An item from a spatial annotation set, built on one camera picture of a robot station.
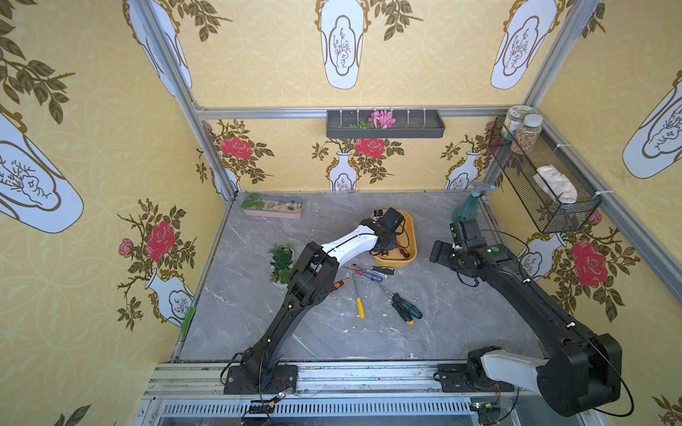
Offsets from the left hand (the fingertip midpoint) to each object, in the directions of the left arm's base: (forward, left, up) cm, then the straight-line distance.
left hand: (379, 239), depth 102 cm
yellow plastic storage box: (-4, -10, -1) cm, 11 cm away
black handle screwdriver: (-29, -4, 0) cm, 29 cm away
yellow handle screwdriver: (-24, +9, -2) cm, 26 cm away
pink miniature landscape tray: (+19, +44, -1) cm, 48 cm away
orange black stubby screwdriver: (-17, +17, -2) cm, 24 cm away
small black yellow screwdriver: (-12, +1, -1) cm, 12 cm away
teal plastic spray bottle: (+10, -36, +6) cm, 37 cm away
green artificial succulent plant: (-12, +35, +4) cm, 38 cm away
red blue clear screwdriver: (-14, +5, -2) cm, 15 cm away
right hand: (-14, -19, +12) cm, 26 cm away
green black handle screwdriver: (-26, -6, 0) cm, 27 cm away
